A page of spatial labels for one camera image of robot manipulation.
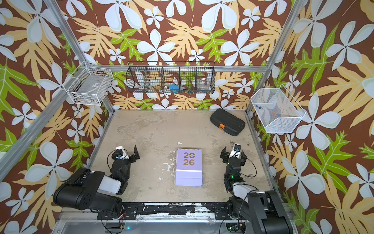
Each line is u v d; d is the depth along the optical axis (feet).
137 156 2.69
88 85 2.83
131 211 2.42
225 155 2.58
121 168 2.18
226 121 3.54
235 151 2.37
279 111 2.70
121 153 2.32
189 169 2.69
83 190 1.45
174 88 3.15
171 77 3.18
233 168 2.11
